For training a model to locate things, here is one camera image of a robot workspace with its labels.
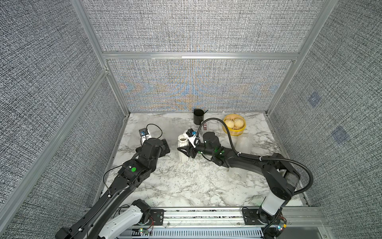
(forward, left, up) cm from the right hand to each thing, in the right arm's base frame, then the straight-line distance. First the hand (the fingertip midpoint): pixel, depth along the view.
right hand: (180, 140), depth 78 cm
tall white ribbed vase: (+6, -38, -14) cm, 40 cm away
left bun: (+25, -34, -16) cm, 45 cm away
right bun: (+25, -40, -16) cm, 50 cm away
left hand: (-4, +9, +5) cm, 11 cm away
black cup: (+31, -11, -16) cm, 36 cm away
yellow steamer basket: (+19, -37, -18) cm, 45 cm away
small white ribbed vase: (-3, -2, +4) cm, 6 cm away
